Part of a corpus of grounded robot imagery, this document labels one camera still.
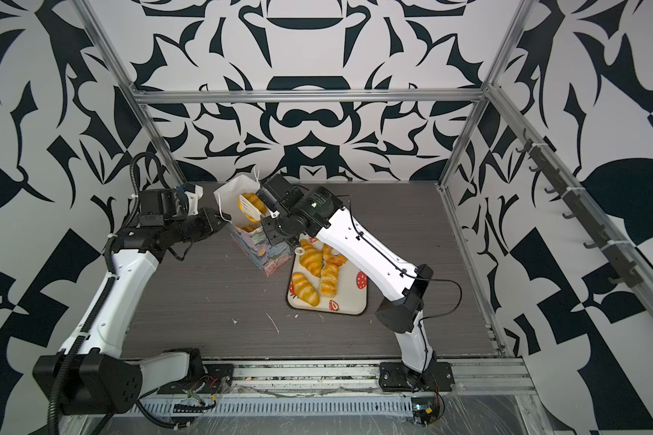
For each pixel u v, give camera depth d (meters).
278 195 0.50
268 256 0.86
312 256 0.94
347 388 0.74
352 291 0.91
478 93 0.92
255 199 0.75
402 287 0.45
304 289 0.87
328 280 0.89
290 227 0.45
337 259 0.95
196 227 0.65
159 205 0.57
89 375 0.37
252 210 0.70
